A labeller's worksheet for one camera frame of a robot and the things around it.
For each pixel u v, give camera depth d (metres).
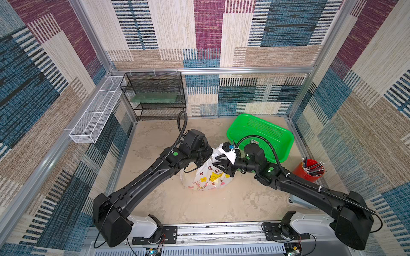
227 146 0.62
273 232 0.73
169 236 0.73
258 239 0.74
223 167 0.67
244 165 0.64
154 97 0.94
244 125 1.13
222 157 0.71
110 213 0.39
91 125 0.94
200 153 0.63
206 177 0.79
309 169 0.83
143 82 1.01
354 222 0.39
